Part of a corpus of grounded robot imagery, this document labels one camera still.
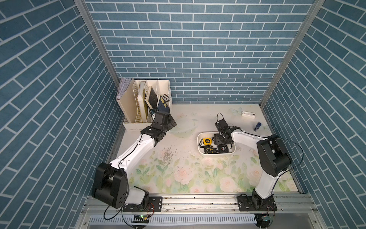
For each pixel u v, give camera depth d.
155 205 0.73
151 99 1.01
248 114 1.12
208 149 0.91
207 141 0.96
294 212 0.72
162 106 1.05
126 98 0.87
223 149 0.91
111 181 0.43
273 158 0.49
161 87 1.05
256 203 0.66
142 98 0.89
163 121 0.65
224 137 0.71
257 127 1.00
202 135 0.96
